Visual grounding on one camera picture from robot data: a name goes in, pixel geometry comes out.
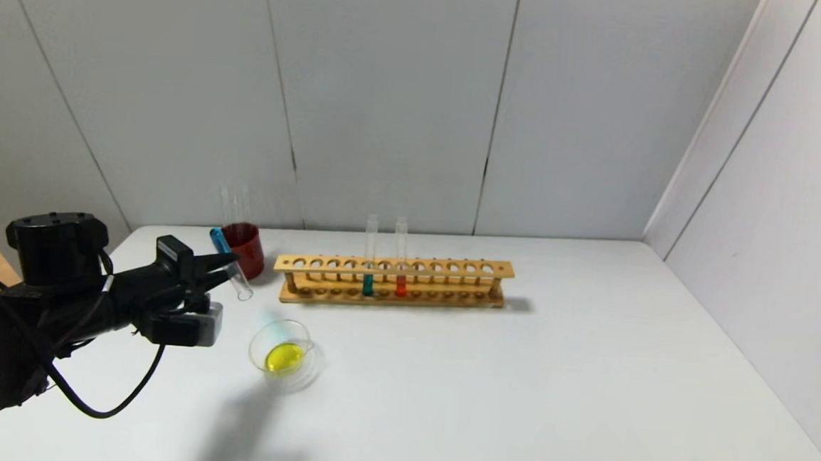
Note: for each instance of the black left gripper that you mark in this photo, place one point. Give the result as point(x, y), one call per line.
point(174, 264)

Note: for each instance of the test tube with teal liquid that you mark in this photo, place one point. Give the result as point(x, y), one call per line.
point(233, 269)

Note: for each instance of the test tube with yellow liquid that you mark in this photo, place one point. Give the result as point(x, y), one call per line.
point(228, 205)

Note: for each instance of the black orange robot left arm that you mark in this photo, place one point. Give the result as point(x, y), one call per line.
point(13, 320)

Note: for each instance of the empty glass test tube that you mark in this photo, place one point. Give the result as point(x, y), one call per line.
point(244, 205)

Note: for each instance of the test tube with blue liquid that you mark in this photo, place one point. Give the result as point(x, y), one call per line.
point(368, 285)

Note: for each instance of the test tube with red liquid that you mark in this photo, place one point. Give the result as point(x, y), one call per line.
point(401, 285)

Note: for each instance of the wooden test tube rack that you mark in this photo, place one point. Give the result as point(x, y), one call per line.
point(406, 304)

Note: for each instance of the dark red cup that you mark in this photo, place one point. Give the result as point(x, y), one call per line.
point(251, 249)

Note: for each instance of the clear glass beaker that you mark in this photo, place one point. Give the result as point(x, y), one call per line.
point(305, 374)

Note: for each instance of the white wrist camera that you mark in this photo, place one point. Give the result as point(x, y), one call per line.
point(194, 328)

